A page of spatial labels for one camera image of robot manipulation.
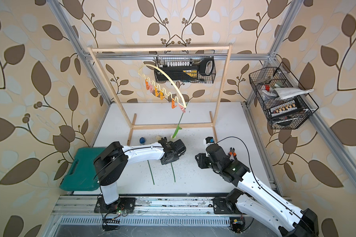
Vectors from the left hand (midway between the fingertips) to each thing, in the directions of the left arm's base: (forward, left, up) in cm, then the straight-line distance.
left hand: (175, 159), depth 88 cm
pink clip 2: (+13, -4, +32) cm, 34 cm away
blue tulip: (+12, +22, 0) cm, 25 cm away
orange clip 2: (+17, +1, +30) cm, 34 cm away
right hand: (-4, -13, +11) cm, 18 cm away
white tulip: (+14, +11, 0) cm, 18 cm away
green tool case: (-12, +49, +3) cm, 51 cm away
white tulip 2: (+13, -2, +15) cm, 20 cm away
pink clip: (+30, +14, +30) cm, 44 cm away
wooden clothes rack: (+26, +30, -1) cm, 40 cm away
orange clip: (+32, +17, +30) cm, 47 cm away
